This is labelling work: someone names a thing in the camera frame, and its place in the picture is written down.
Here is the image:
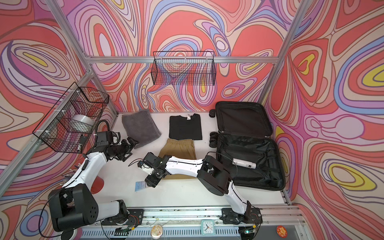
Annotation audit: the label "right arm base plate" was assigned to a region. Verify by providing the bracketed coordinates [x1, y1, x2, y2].
[220, 207, 263, 226]

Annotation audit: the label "blue white tube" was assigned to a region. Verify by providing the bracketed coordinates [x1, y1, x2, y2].
[135, 181, 148, 192]

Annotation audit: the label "small black device in basket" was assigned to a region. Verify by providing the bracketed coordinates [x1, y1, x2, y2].
[77, 135, 88, 152]

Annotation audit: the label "black t-shirt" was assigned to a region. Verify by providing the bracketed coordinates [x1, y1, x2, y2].
[169, 114, 203, 141]

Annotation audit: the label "round beige badge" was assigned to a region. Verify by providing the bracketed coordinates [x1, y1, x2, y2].
[151, 225, 164, 240]

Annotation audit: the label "round orange sticker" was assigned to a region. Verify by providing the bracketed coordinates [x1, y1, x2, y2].
[276, 226, 288, 239]

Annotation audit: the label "black round speaker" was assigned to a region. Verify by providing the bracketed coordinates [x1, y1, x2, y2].
[60, 229, 82, 240]

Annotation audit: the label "grey towel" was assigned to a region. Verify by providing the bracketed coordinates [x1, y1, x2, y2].
[122, 110, 161, 149]

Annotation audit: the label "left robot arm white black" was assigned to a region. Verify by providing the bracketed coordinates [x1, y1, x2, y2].
[47, 125, 137, 234]

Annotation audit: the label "black suitcase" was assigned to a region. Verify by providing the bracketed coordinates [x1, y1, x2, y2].
[210, 101, 285, 191]

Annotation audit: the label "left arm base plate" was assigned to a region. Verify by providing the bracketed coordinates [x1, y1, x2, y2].
[102, 209, 144, 227]

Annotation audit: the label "white bottle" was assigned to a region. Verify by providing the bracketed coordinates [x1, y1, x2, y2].
[233, 158, 257, 169]

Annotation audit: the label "black wire basket left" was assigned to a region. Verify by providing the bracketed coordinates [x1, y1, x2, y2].
[33, 83, 109, 154]

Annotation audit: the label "black wire basket back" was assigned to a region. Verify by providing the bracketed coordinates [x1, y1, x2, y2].
[151, 51, 217, 86]

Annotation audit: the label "small teal clock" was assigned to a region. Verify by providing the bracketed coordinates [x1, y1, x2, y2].
[201, 220, 215, 236]

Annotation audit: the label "khaki shorts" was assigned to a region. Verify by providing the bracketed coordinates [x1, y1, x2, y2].
[158, 138, 197, 180]

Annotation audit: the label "black wire basket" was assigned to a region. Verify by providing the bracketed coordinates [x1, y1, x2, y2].
[33, 83, 109, 154]
[151, 51, 217, 86]

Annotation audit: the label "red pen cup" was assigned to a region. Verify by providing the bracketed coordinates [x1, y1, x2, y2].
[64, 163, 105, 195]

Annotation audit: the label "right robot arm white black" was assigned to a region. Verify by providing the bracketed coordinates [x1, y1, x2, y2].
[137, 153, 263, 226]

